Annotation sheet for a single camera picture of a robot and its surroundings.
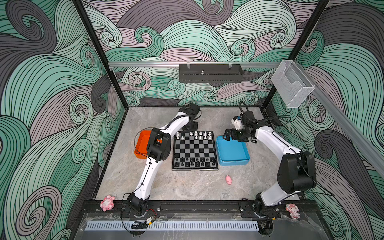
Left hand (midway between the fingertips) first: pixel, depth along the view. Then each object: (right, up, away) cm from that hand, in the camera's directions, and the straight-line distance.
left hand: (193, 129), depth 100 cm
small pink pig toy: (+19, -27, -19) cm, 38 cm away
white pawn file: (-7, -6, -1) cm, 9 cm away
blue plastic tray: (+25, -14, -8) cm, 30 cm away
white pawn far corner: (-11, -6, -1) cm, 12 cm away
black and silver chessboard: (+1, -13, -7) cm, 15 cm away
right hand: (+23, -4, -11) cm, 26 cm away
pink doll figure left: (-44, -35, -28) cm, 62 cm away
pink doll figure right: (+48, -37, -29) cm, 68 cm away
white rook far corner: (-11, -3, 0) cm, 11 cm away
